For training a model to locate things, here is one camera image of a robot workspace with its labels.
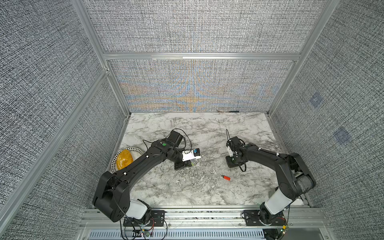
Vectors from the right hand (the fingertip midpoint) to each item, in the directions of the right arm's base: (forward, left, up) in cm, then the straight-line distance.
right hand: (230, 159), depth 93 cm
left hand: (-6, +24, +12) cm, 28 cm away
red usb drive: (-11, +4, -1) cm, 12 cm away
